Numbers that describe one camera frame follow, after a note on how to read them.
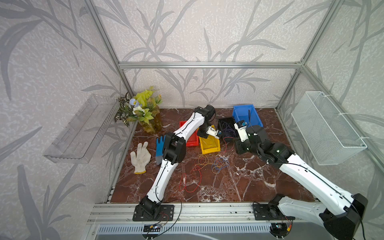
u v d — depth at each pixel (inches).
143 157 36.5
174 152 24.7
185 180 33.3
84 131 27.6
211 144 37.8
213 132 34.2
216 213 29.7
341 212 15.2
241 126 25.2
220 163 35.0
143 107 35.9
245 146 25.0
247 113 46.7
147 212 25.8
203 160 36.0
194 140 37.9
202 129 34.4
